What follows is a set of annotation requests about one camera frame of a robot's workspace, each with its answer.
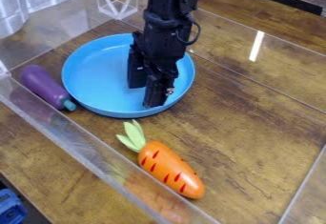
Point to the blue round tray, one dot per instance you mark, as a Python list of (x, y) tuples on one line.
[(94, 77)]

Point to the orange toy carrot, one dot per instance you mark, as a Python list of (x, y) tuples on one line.
[(161, 162)]

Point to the blue object at corner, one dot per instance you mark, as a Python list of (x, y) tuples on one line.
[(12, 210)]

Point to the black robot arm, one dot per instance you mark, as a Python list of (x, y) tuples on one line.
[(170, 8)]

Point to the clear acrylic enclosure wall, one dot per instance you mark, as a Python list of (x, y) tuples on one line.
[(249, 126)]

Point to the purple toy eggplant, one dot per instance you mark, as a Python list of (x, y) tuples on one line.
[(36, 79)]

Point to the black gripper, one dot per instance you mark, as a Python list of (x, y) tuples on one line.
[(157, 48)]

